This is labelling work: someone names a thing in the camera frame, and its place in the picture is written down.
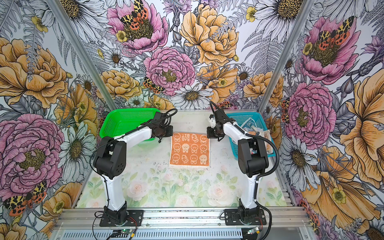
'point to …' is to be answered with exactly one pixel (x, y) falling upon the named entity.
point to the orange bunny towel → (189, 150)
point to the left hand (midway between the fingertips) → (170, 135)
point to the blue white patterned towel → (249, 123)
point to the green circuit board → (123, 231)
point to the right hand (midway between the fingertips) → (210, 138)
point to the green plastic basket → (117, 121)
